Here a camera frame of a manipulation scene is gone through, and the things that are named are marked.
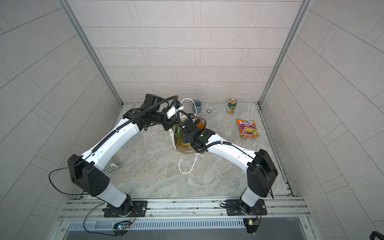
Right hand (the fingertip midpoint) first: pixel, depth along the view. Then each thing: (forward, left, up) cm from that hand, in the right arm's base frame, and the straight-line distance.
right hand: (186, 134), depth 82 cm
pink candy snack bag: (+10, -40, -13) cm, 43 cm away
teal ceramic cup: (+31, -9, -8) cm, 33 cm away
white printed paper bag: (-5, +1, -6) cm, 8 cm away
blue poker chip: (+29, -16, -13) cm, 36 cm away
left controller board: (-38, +29, -11) cm, 49 cm away
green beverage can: (+27, -32, -5) cm, 42 cm away
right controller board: (-41, -29, -18) cm, 53 cm away
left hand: (+2, 0, +11) cm, 12 cm away
